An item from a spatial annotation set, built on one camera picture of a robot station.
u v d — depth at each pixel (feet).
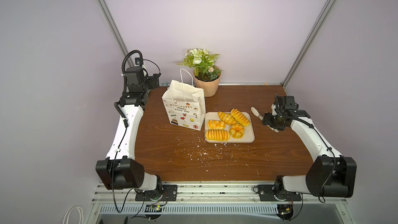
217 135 2.94
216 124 3.03
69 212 1.95
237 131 2.98
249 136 3.03
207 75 3.49
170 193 2.39
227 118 3.19
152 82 2.27
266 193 2.38
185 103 2.55
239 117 3.19
